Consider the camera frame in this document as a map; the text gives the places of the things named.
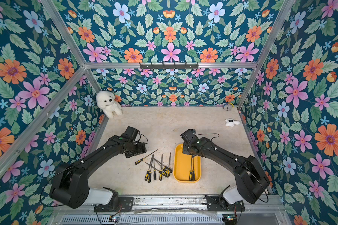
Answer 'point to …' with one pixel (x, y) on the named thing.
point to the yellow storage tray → (181, 165)
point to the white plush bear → (105, 100)
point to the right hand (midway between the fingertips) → (187, 149)
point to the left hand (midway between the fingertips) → (144, 150)
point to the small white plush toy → (231, 123)
